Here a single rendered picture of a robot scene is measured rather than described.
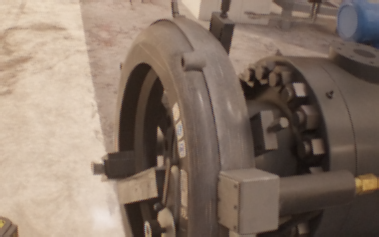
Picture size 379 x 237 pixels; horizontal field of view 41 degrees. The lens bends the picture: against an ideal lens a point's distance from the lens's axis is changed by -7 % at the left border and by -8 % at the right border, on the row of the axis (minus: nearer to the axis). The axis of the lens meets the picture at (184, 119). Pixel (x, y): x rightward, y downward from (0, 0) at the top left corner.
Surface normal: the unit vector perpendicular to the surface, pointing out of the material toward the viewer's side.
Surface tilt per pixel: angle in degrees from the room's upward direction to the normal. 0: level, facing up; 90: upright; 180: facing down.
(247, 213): 67
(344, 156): 59
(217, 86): 35
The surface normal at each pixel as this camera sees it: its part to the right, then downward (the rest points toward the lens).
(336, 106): 0.29, -0.48
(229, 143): 0.32, -0.18
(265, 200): 0.36, 0.07
